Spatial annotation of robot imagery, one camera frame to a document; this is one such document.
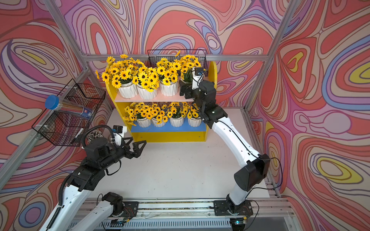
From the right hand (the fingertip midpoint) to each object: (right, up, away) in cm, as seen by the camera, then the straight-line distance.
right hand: (188, 83), depth 70 cm
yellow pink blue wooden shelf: (-14, -28, +30) cm, 43 cm away
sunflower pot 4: (+4, -18, +15) cm, 24 cm away
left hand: (-23, -28, -3) cm, 36 cm away
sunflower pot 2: (-16, -17, +10) cm, 25 cm away
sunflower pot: (-29, -14, +12) cm, 34 cm away
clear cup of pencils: (-53, -26, +12) cm, 60 cm away
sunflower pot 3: (-7, -18, +15) cm, 24 cm away
